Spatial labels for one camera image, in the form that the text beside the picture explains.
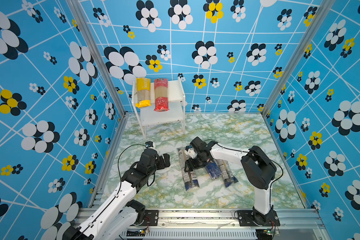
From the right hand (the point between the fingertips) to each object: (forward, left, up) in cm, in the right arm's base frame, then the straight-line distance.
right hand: (189, 169), depth 90 cm
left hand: (+1, +14, +13) cm, 20 cm away
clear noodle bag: (-7, 0, +1) cm, 7 cm away
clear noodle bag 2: (-3, -21, +2) cm, 21 cm away
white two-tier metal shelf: (+28, +28, +18) cm, 43 cm away
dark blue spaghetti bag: (-2, -14, +3) cm, 14 cm away
